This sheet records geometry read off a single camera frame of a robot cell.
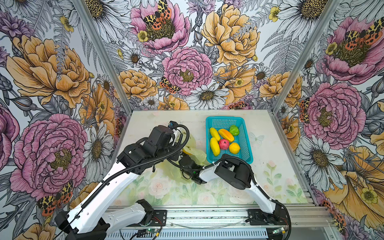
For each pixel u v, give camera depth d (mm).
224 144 965
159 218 735
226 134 1020
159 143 465
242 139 962
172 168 716
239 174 570
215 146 962
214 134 1041
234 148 932
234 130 1022
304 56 900
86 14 734
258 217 733
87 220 368
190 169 735
